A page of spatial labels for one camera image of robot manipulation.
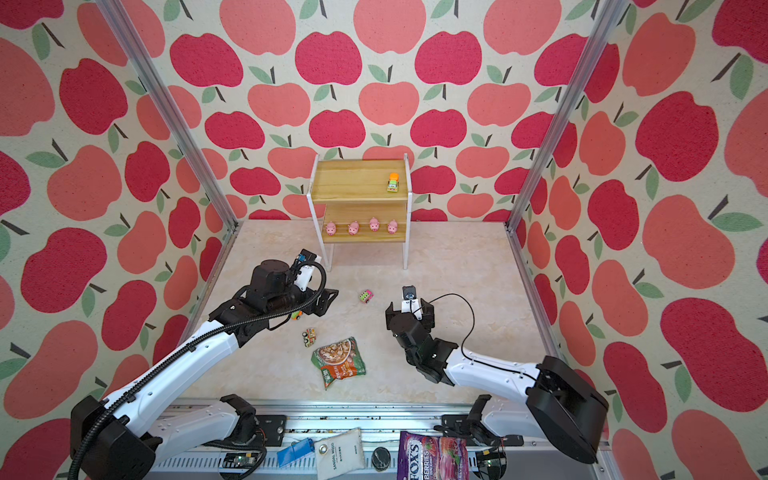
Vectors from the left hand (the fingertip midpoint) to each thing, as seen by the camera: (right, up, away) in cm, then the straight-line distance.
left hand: (328, 286), depth 78 cm
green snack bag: (+2, -22, +7) cm, 24 cm away
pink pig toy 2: (+5, +17, +18) cm, 25 cm away
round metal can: (+14, -35, -15) cm, 41 cm away
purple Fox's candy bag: (+26, -38, -10) cm, 47 cm away
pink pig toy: (-2, +17, +18) cm, 25 cm away
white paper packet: (+4, -39, -8) cm, 40 cm away
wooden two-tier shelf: (+8, +23, +6) cm, 25 cm away
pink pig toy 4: (+17, +17, +18) cm, 31 cm away
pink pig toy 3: (+12, +18, +20) cm, 29 cm away
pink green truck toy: (+9, -6, +20) cm, 23 cm away
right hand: (+22, -6, +6) cm, 24 cm away
